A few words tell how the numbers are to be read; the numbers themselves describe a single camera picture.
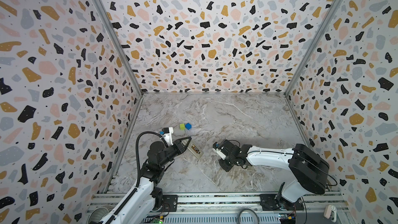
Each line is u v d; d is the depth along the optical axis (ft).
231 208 2.41
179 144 2.31
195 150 2.53
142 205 1.88
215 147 2.62
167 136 2.39
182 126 3.29
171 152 2.23
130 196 1.61
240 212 2.27
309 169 1.46
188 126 3.32
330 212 2.32
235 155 2.20
